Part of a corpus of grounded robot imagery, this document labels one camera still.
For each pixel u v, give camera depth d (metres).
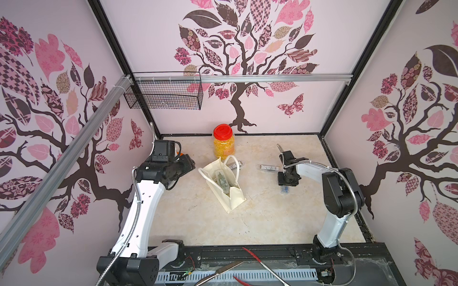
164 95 1.22
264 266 0.71
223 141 1.00
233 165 1.04
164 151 0.53
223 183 0.87
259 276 0.70
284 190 0.93
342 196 0.50
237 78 0.93
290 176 0.79
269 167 1.01
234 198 0.86
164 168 0.48
